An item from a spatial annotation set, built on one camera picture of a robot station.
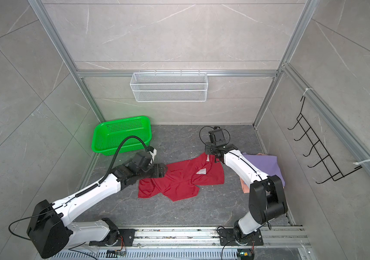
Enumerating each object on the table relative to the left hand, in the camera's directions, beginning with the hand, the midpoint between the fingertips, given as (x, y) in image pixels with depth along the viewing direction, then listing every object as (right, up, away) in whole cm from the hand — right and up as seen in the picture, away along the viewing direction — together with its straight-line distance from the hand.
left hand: (161, 164), depth 82 cm
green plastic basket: (-43, +16, +31) cm, 56 cm away
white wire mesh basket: (+3, +46, +19) cm, 50 cm away
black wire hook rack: (+69, +3, -19) cm, 71 cm away
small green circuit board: (+39, -38, -11) cm, 56 cm away
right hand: (+27, +10, +9) cm, 30 cm away
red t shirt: (+10, -10, +9) cm, 17 cm away
